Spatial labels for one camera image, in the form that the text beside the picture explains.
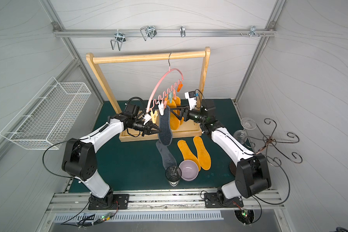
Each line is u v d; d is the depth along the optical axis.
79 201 0.75
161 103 0.69
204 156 0.89
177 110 0.67
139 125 0.73
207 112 0.59
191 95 0.67
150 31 0.77
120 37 0.78
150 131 0.75
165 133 0.78
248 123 0.66
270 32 0.78
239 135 0.72
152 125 0.75
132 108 0.72
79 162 0.46
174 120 0.68
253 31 0.76
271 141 0.62
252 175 0.42
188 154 0.90
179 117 0.69
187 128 1.01
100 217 0.70
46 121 0.69
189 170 0.84
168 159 0.88
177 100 0.84
